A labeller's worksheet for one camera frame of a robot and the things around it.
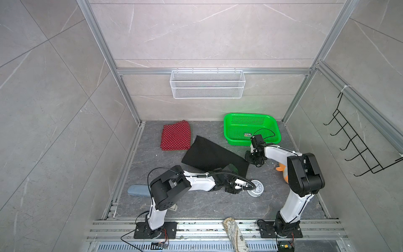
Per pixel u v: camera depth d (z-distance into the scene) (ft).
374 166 1.91
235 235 2.27
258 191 2.70
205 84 3.30
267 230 2.39
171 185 1.73
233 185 2.40
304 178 1.63
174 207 2.54
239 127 3.83
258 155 2.46
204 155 3.27
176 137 3.31
